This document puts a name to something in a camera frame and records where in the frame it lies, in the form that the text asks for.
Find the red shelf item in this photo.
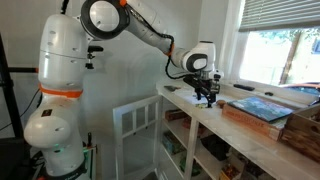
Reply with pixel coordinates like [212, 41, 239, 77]
[181, 116, 207, 137]

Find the white shelf cabinet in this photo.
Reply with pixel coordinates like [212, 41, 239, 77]
[155, 79, 320, 180]

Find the wide white window blind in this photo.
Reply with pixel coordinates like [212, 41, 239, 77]
[238, 0, 320, 33]

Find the dark colourful cover book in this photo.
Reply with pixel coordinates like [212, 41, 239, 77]
[226, 96, 295, 124]

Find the brown box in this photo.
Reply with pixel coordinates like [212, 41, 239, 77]
[164, 108, 188, 122]

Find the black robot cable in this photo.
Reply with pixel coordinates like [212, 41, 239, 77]
[128, 4, 189, 82]

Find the white paper sheet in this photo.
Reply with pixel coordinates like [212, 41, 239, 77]
[173, 87, 221, 113]

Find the green blue box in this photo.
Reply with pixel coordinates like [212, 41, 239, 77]
[162, 130, 185, 155]

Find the dark bag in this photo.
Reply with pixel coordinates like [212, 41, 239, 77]
[200, 133, 232, 162]

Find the orange cardboard game box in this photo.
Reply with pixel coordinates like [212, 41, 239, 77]
[221, 101, 291, 142]

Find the wooden crate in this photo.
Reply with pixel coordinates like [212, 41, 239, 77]
[280, 103, 320, 164]

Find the yellow red game box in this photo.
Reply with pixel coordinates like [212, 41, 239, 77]
[219, 162, 242, 180]

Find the green shelf item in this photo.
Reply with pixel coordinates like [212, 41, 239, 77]
[179, 154, 203, 178]

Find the black stereo camera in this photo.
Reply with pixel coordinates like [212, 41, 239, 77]
[86, 45, 105, 70]

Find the white paned cabinet door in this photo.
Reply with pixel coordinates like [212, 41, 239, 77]
[112, 94, 164, 180]

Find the black remote control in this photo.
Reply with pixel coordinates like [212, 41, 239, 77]
[232, 83, 256, 92]

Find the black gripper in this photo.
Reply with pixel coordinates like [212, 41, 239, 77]
[182, 73, 222, 109]

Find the black camera stand pole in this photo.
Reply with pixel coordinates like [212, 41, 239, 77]
[0, 33, 38, 139]

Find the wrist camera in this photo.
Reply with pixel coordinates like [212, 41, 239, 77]
[210, 69, 225, 84]

